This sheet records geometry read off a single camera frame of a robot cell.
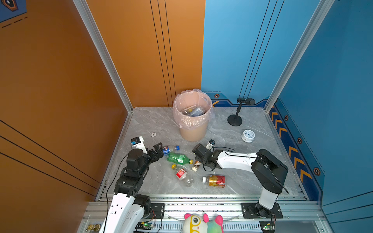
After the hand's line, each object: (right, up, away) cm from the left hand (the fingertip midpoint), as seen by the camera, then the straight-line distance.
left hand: (155, 145), depth 76 cm
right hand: (+22, -10, +15) cm, 29 cm away
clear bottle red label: (+14, -17, +5) cm, 23 cm away
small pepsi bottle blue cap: (+3, -6, +14) cm, 16 cm away
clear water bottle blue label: (+22, +19, +13) cm, 31 cm away
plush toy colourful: (+22, -33, -12) cm, 41 cm away
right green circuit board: (+57, -40, -5) cm, 69 cm away
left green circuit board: (-4, -39, -5) cm, 39 cm away
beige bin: (+21, +3, +26) cm, 34 cm away
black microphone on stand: (+53, +14, +35) cm, 65 cm away
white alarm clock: (+58, +3, +23) cm, 62 cm away
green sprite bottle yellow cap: (+12, -10, +11) cm, 19 cm away
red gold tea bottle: (+32, -20, +2) cm, 37 cm away
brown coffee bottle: (+22, -14, +9) cm, 27 cm away
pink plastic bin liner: (+18, +27, +17) cm, 37 cm away
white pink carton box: (+16, +18, +15) cm, 28 cm away
